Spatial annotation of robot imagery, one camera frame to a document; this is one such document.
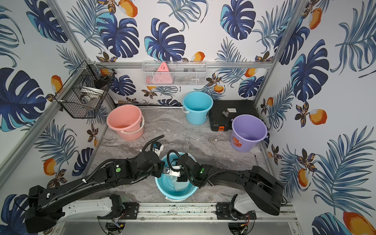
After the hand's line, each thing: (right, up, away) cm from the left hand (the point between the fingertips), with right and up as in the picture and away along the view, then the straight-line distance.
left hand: (168, 166), depth 74 cm
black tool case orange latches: (+30, +23, +26) cm, 46 cm away
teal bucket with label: (+17, +36, +40) cm, 56 cm away
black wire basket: (-48, +38, +7) cm, 62 cm away
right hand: (+2, -2, +8) cm, 8 cm away
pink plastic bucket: (-35, +24, +34) cm, 55 cm away
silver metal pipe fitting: (+37, +29, +31) cm, 57 cm away
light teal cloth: (+5, -12, +6) cm, 14 cm away
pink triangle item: (-6, +51, +14) cm, 53 cm away
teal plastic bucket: (-2, -12, +7) cm, 14 cm away
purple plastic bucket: (+50, +16, +24) cm, 58 cm away
